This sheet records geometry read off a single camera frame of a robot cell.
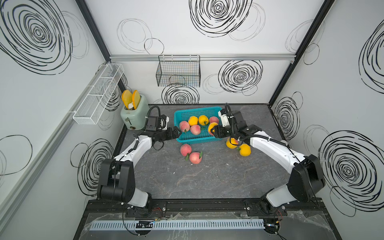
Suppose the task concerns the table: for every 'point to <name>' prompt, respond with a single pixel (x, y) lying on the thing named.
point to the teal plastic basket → (181, 114)
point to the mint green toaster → (136, 119)
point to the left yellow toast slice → (127, 96)
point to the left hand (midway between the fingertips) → (175, 133)
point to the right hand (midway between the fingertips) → (215, 129)
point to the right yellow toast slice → (136, 98)
